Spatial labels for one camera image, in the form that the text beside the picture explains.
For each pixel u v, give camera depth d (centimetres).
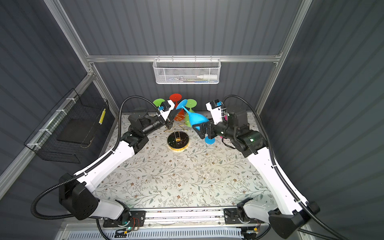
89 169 44
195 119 63
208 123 56
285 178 39
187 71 124
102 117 83
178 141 102
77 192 40
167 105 55
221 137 58
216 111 56
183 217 76
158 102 87
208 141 105
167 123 61
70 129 74
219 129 56
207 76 89
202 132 56
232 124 50
